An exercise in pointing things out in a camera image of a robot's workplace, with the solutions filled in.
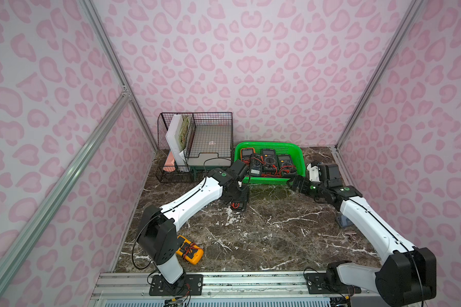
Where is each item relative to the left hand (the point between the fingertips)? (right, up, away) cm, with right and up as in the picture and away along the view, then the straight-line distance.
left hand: (244, 195), depth 83 cm
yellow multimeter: (-23, -22, -5) cm, 32 cm away
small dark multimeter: (+6, +13, +13) cm, 19 cm away
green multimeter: (+22, +12, +18) cm, 31 cm away
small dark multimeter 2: (-3, -3, -5) cm, 6 cm away
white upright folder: (-32, +27, +11) cm, 43 cm away
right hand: (+21, +5, 0) cm, 22 cm away
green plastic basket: (+27, +23, +29) cm, 46 cm away
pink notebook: (-40, +13, +21) cm, 47 cm away
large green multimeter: (+13, +14, +18) cm, 27 cm away
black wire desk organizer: (-45, +37, +27) cm, 65 cm away
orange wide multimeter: (+1, +19, +22) cm, 29 cm away
